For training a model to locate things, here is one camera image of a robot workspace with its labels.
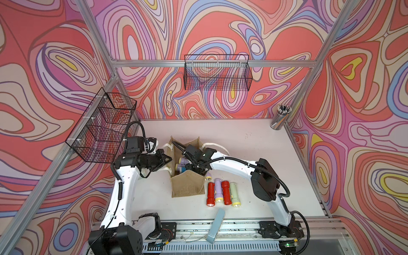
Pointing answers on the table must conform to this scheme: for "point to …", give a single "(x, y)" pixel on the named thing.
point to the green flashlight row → (235, 202)
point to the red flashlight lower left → (211, 199)
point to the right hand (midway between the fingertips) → (192, 175)
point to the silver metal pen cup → (278, 121)
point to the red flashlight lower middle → (226, 193)
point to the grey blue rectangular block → (215, 228)
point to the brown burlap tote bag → (187, 183)
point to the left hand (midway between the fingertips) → (172, 158)
